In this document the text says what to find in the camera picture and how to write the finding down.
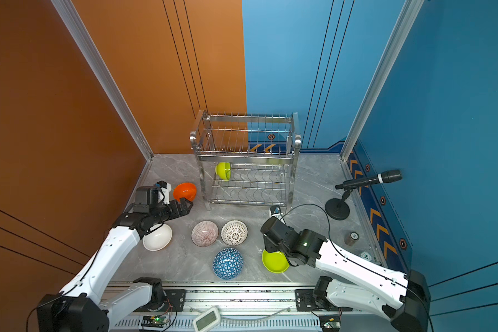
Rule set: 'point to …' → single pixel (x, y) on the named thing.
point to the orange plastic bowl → (185, 189)
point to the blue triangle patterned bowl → (227, 263)
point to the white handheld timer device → (207, 320)
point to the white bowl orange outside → (159, 238)
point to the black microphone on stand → (339, 208)
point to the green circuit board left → (155, 321)
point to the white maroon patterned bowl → (234, 232)
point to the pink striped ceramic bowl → (205, 233)
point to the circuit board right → (330, 323)
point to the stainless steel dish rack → (247, 160)
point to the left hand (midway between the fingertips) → (185, 203)
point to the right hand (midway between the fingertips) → (270, 235)
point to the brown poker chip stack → (351, 238)
